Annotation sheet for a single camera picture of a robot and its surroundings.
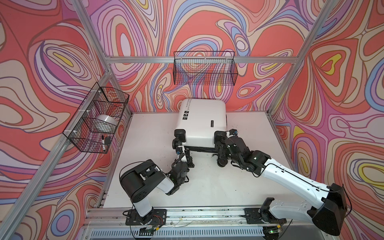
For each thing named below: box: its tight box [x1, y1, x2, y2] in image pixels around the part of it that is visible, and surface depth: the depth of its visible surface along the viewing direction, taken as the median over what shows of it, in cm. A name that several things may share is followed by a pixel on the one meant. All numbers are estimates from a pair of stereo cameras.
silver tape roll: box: [90, 114, 118, 133], surface depth 73 cm
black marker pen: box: [101, 135, 106, 152], surface depth 73 cm
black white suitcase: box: [176, 98, 227, 158], surface depth 88 cm
